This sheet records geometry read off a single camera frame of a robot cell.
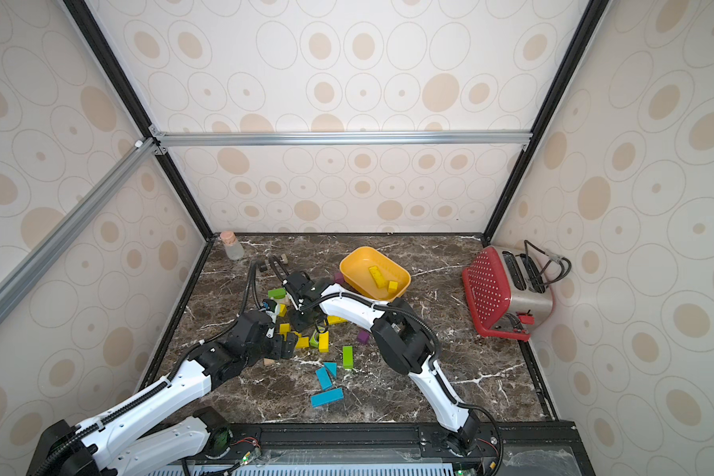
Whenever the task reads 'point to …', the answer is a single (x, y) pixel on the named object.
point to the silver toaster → (530, 284)
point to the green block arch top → (279, 294)
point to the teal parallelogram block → (323, 379)
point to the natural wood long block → (269, 362)
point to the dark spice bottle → (263, 268)
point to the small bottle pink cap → (232, 246)
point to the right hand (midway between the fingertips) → (310, 319)
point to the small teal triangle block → (332, 367)
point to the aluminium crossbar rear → (247, 139)
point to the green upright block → (348, 357)
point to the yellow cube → (282, 310)
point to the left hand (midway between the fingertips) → (291, 334)
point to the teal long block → (326, 398)
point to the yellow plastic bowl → (372, 273)
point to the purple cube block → (363, 336)
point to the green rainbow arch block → (314, 340)
